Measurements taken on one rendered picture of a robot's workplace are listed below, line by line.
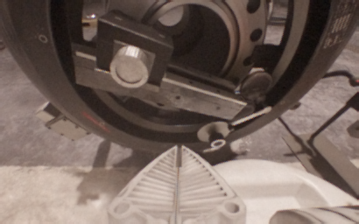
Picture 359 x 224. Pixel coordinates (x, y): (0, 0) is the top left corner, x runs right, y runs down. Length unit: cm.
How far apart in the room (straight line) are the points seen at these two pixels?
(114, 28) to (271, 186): 50
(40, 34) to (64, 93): 12
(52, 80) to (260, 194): 59
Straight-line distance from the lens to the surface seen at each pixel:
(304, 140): 119
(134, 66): 17
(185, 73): 35
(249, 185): 46
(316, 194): 54
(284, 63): 48
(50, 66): 35
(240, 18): 43
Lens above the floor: 76
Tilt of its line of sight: 45 degrees down
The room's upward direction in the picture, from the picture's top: 2 degrees counter-clockwise
